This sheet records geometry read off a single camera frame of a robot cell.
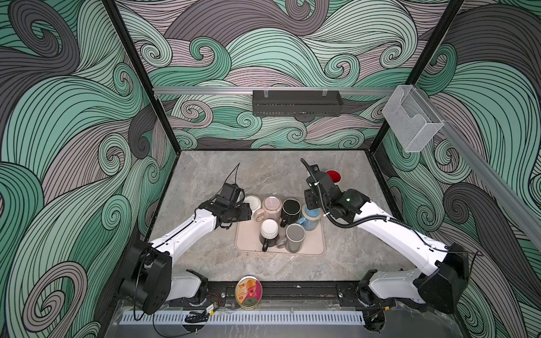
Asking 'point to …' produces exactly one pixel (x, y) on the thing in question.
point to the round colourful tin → (249, 291)
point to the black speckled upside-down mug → (291, 212)
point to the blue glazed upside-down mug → (311, 217)
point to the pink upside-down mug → (271, 210)
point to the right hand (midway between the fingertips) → (309, 193)
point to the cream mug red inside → (335, 176)
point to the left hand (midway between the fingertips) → (246, 210)
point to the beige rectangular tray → (247, 239)
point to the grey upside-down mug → (294, 239)
